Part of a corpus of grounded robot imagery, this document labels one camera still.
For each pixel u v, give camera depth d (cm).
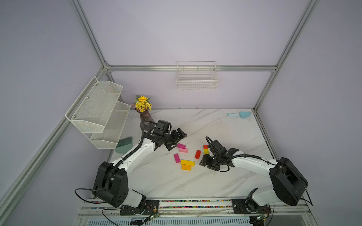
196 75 97
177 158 91
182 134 75
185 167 88
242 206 73
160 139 64
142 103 88
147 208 73
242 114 118
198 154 93
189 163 90
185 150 96
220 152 69
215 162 68
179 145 98
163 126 65
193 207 75
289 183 43
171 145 76
